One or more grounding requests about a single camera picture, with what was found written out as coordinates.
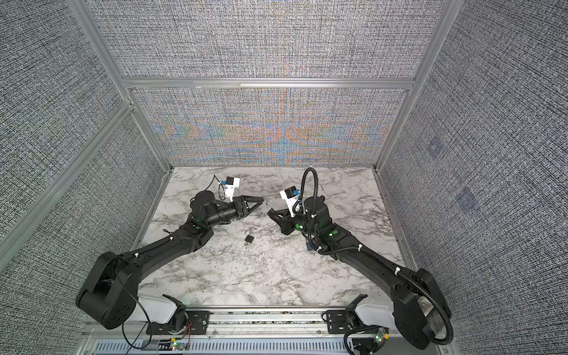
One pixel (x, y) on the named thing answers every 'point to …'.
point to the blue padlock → (308, 246)
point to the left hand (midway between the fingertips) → (263, 203)
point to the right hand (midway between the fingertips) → (271, 213)
